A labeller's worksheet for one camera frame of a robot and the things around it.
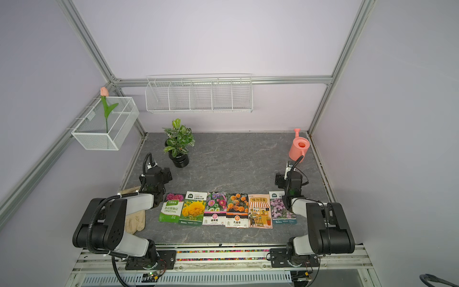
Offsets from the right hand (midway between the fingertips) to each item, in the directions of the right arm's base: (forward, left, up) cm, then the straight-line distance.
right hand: (287, 172), depth 94 cm
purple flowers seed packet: (-20, +6, -5) cm, 22 cm away
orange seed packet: (-18, +27, -6) cm, 33 cm away
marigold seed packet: (-17, +49, -6) cm, 52 cm away
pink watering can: (+14, -8, +5) cm, 17 cm away
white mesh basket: (+1, +86, +30) cm, 91 cm away
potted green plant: (+6, +55, +18) cm, 58 cm away
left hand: (0, +69, +2) cm, 69 cm away
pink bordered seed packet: (-18, +38, -6) cm, 42 cm away
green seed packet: (-18, +60, -6) cm, 63 cm away
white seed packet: (-19, +16, -6) cm, 26 cm away
